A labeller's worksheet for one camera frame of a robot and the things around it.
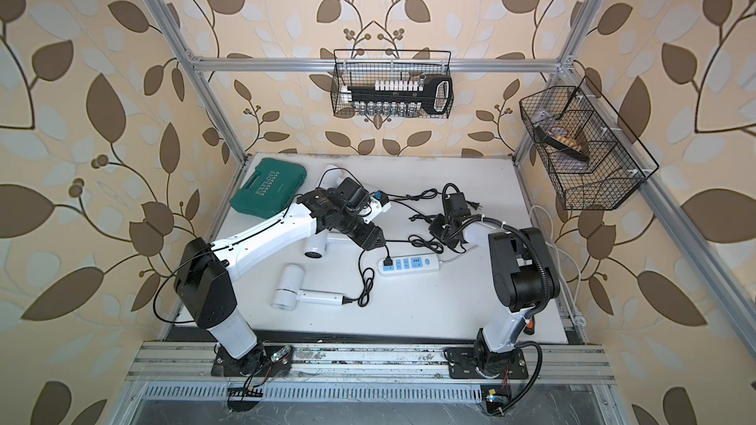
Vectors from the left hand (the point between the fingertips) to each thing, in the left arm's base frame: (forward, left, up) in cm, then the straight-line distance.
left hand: (376, 233), depth 81 cm
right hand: (+10, -19, -15) cm, 26 cm away
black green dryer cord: (+16, -14, -14) cm, 25 cm away
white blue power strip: (-3, -10, -13) cm, 17 cm away
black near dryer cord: (-7, +3, -14) cm, 16 cm away
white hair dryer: (+30, +18, -11) cm, 37 cm away
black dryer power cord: (+7, -12, -15) cm, 20 cm away
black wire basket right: (+11, -55, +19) cm, 59 cm away
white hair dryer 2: (-12, +24, -12) cm, 29 cm away
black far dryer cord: (+5, -22, +7) cm, 24 cm away
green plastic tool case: (+25, +40, -11) cm, 48 cm away
